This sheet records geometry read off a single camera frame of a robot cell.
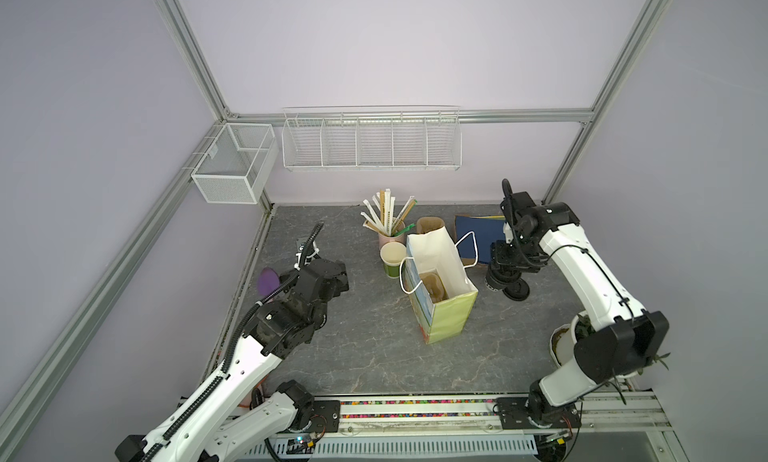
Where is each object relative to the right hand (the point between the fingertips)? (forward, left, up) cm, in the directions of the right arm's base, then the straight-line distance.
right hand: (507, 267), depth 78 cm
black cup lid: (+3, -9, -19) cm, 21 cm away
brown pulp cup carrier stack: (+31, +18, -17) cm, 40 cm away
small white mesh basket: (+37, +83, +6) cm, 91 cm away
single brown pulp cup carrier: (+5, +18, -18) cm, 25 cm away
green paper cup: (+12, +32, -12) cm, 36 cm away
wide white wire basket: (+44, +38, +11) cm, 59 cm away
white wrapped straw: (+26, +33, -5) cm, 42 cm away
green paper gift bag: (+7, +21, -2) cm, 22 cm away
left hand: (-5, +48, +7) cm, 48 cm away
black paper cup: (-3, +3, -3) cm, 5 cm away
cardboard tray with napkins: (+1, +11, +12) cm, 17 cm away
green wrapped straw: (+21, +27, -9) cm, 36 cm away
